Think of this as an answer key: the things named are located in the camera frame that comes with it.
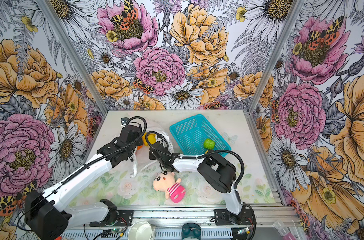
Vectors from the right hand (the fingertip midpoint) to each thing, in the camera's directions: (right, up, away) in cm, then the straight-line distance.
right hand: (152, 152), depth 89 cm
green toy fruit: (+34, +4, +7) cm, 35 cm away
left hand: (-7, +9, -9) cm, 15 cm away
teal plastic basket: (+23, +9, +19) cm, 31 cm away
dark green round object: (+22, -28, -26) cm, 44 cm away
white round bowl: (-1, -34, -18) cm, 38 cm away
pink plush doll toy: (+10, -13, -12) cm, 20 cm away
